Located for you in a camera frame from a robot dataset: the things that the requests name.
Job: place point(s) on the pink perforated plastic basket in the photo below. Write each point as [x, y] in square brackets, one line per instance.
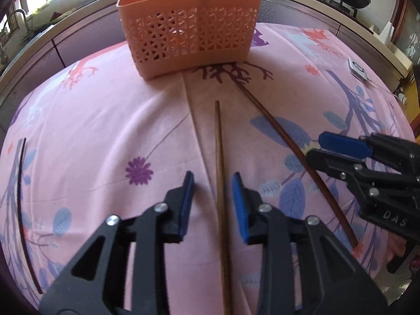
[190, 29]

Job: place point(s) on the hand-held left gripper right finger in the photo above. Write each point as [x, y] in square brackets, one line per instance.
[239, 203]

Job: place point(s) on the thin black chopstick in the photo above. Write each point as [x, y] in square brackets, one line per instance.
[20, 203]

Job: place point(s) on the pink printed tablecloth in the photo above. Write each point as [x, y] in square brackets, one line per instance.
[98, 121]

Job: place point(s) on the steel kitchen faucet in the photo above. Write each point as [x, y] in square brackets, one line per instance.
[18, 13]

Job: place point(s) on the white plastic rack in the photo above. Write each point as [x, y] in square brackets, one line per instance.
[387, 32]

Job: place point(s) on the brown wooden chopstick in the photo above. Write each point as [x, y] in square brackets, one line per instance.
[220, 177]

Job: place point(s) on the dark reddish wooden chopstick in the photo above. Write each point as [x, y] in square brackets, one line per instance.
[282, 131]

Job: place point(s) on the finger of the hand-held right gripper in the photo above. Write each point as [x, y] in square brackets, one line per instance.
[328, 163]
[341, 144]

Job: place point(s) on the small white round-faced device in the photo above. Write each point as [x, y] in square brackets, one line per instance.
[357, 69]

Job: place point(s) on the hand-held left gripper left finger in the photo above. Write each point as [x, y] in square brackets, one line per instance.
[184, 203]

